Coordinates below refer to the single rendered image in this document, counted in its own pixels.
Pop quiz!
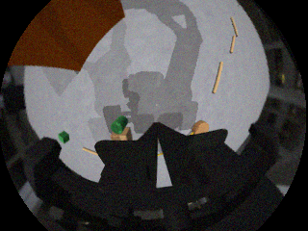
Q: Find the small green block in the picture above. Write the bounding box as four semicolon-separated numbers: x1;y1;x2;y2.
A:
58;131;69;143

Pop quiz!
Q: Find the green cylinder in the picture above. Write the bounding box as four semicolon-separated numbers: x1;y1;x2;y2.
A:
111;115;128;135

